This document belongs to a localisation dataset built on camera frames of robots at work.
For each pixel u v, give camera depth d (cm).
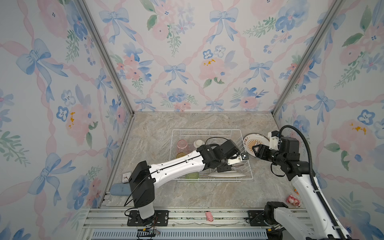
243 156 63
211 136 108
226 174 73
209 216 73
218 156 55
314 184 46
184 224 73
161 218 75
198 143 93
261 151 68
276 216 63
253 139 102
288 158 57
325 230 39
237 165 90
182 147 87
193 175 78
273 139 69
